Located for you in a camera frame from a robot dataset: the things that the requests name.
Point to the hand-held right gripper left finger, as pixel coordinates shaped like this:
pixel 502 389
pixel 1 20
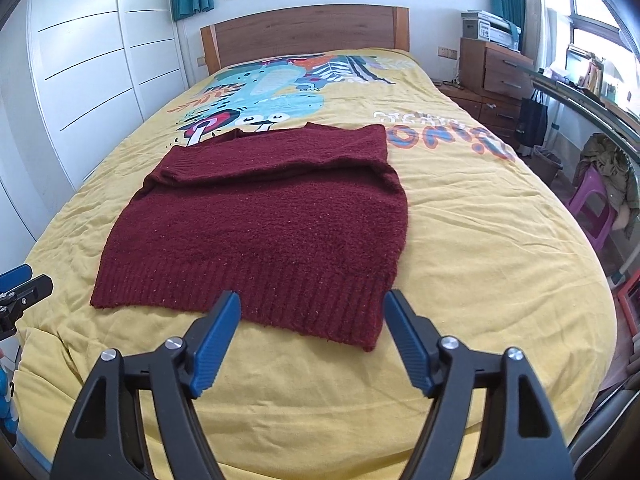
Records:
pixel 215 345

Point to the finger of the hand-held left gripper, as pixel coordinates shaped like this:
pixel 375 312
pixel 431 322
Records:
pixel 15 279
pixel 32 290

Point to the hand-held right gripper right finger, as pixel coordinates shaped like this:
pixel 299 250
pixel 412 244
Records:
pixel 407 345

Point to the maroon knit sweater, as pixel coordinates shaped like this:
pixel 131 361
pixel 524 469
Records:
pixel 260 240

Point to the person's left hand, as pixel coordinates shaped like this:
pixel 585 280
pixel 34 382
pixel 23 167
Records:
pixel 6 400

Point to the bed with yellow duvet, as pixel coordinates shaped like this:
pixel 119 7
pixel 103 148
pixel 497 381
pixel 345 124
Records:
pixel 475 240

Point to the white wardrobe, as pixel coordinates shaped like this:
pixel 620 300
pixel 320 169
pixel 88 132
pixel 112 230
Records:
pixel 90 70

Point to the brown wastebasket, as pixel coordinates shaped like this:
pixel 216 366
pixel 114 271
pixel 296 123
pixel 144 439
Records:
pixel 546 165

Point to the purple plastic stool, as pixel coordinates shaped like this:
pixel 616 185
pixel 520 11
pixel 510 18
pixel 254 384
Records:
pixel 592 210

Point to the low wooden cabinet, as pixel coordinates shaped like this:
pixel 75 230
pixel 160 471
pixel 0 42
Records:
pixel 490 115

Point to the black tote bag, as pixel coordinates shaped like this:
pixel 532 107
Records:
pixel 532 120

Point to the olive jacket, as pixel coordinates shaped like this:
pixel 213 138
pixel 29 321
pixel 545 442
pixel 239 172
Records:
pixel 607 160

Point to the glass desk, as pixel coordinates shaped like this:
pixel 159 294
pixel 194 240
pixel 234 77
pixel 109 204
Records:
pixel 590 105

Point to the white printer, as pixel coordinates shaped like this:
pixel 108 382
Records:
pixel 500 32

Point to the grey storage box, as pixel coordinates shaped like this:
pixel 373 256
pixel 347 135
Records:
pixel 470 25

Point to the wooden headboard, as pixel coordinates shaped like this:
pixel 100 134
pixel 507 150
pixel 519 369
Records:
pixel 305 30

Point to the assorted desk books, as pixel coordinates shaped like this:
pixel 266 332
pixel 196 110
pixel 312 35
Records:
pixel 595 75

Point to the window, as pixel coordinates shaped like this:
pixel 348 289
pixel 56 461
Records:
pixel 590 5

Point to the red metal frame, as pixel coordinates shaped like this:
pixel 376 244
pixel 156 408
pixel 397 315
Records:
pixel 631 305

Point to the double wall socket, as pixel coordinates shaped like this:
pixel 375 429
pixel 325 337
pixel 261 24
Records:
pixel 448 52

